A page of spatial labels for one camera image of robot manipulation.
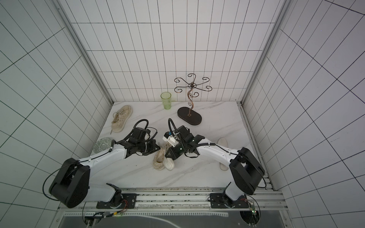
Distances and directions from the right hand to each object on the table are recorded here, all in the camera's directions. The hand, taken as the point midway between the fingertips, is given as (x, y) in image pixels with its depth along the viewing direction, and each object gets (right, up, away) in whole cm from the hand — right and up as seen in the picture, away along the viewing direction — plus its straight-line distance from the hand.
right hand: (166, 152), depth 79 cm
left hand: (-6, 0, +6) cm, 9 cm away
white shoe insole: (+2, -5, -5) cm, 7 cm away
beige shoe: (-5, -4, +6) cm, 9 cm away
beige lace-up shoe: (-36, +19, +21) cm, 46 cm away
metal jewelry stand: (+12, +22, +33) cm, 41 cm away
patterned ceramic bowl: (-44, +2, +13) cm, 46 cm away
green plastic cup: (-4, +35, +29) cm, 46 cm away
